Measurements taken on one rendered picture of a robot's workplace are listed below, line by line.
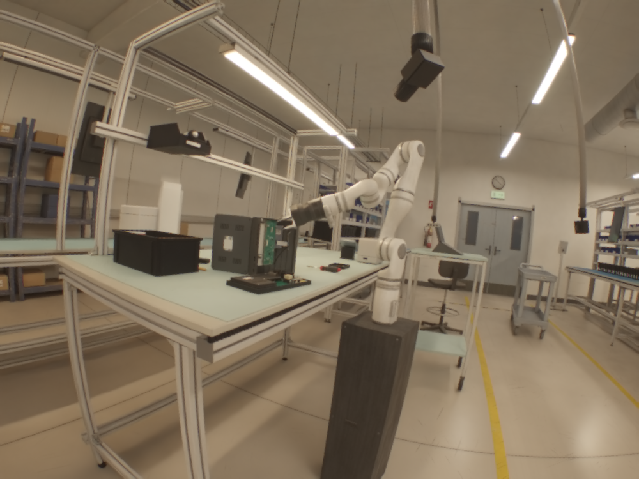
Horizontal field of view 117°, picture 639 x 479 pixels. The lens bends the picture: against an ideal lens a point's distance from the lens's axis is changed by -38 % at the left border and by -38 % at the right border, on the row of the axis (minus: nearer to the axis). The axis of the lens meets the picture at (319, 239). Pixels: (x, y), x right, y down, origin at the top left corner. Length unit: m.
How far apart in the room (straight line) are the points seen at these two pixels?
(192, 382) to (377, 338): 0.67
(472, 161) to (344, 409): 6.98
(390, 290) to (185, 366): 0.77
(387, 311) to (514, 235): 6.71
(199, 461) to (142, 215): 0.91
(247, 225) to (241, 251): 0.09
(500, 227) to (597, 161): 3.19
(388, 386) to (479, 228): 6.65
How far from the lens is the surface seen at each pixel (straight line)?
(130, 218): 1.37
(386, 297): 1.18
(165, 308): 0.69
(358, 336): 1.17
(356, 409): 1.29
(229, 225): 1.14
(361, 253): 1.86
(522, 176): 7.87
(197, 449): 0.86
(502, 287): 7.78
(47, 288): 4.48
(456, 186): 7.61
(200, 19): 1.25
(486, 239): 7.63
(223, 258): 1.16
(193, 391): 0.76
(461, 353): 2.62
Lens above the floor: 1.20
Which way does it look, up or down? 3 degrees down
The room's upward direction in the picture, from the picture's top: 6 degrees clockwise
